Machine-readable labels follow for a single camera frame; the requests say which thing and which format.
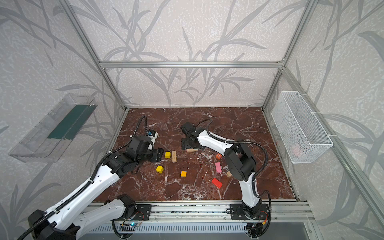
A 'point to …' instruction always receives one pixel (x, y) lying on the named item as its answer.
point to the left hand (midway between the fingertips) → (160, 145)
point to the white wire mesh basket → (305, 139)
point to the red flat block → (217, 183)
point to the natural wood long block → (174, 156)
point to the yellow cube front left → (159, 169)
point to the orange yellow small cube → (183, 173)
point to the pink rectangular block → (218, 167)
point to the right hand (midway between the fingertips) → (190, 141)
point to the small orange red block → (218, 156)
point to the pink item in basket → (296, 152)
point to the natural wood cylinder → (229, 174)
